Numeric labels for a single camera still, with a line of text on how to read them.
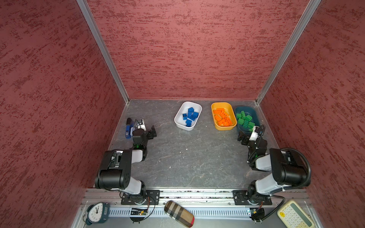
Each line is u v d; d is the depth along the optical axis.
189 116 1.07
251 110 1.11
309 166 0.74
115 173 0.45
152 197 0.74
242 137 0.84
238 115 1.06
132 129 0.97
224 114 1.10
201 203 0.73
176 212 0.67
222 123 1.04
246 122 1.04
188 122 1.06
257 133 0.77
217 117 1.07
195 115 1.07
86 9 0.72
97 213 0.66
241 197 0.74
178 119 1.07
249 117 1.07
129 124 1.02
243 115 1.07
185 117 1.06
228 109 1.11
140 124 0.79
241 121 1.04
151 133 0.86
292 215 0.68
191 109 1.11
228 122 1.04
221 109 1.14
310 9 0.72
